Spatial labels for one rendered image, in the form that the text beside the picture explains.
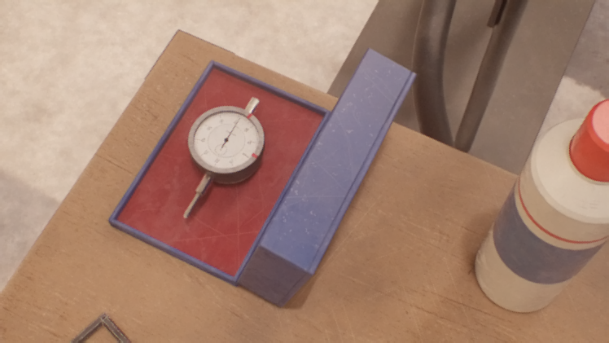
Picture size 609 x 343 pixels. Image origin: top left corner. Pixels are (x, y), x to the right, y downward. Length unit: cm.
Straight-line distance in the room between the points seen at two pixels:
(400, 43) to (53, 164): 54
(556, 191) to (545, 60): 85
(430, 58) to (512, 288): 28
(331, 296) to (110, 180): 20
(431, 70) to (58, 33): 71
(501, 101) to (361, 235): 65
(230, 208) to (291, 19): 70
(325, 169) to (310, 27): 79
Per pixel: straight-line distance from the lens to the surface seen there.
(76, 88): 129
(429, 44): 80
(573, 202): 48
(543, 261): 54
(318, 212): 53
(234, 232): 64
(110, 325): 63
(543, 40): 133
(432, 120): 82
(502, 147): 122
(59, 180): 123
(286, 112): 68
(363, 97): 56
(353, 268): 63
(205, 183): 63
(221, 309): 63
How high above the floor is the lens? 107
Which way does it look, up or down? 64 degrees down
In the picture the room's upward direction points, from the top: straight up
